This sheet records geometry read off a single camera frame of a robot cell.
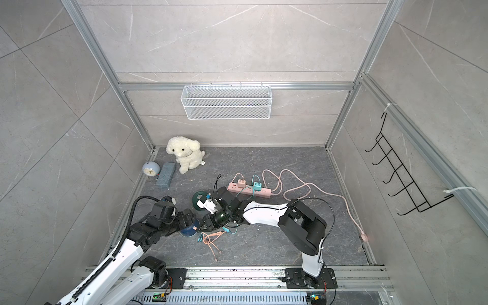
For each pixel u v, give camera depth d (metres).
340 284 0.72
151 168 1.01
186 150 0.96
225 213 0.70
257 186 0.95
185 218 0.72
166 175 1.03
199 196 0.86
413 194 0.62
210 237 0.83
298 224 0.50
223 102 1.01
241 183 0.95
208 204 0.76
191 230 0.76
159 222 0.60
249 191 0.97
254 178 1.04
